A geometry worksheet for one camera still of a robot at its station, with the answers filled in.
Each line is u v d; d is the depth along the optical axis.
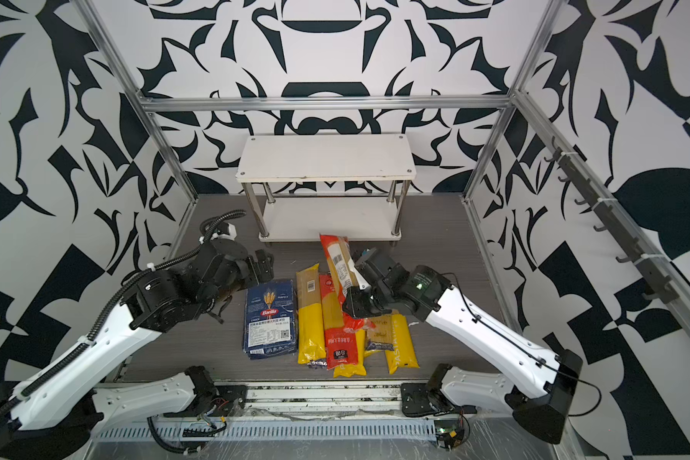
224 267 0.46
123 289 0.43
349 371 0.78
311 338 0.79
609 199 0.59
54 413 0.39
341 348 0.77
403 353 0.80
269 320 0.81
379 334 0.80
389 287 0.51
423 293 0.46
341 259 0.72
